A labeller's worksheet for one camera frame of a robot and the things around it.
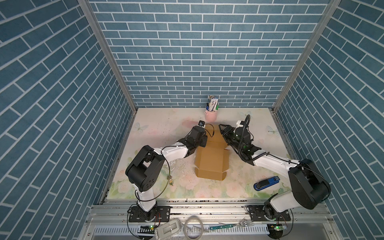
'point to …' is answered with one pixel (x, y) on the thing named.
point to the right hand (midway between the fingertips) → (218, 125)
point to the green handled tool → (219, 227)
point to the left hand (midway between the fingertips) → (203, 135)
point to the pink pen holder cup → (211, 116)
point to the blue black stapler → (265, 183)
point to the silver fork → (241, 223)
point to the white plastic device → (167, 229)
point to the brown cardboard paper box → (212, 161)
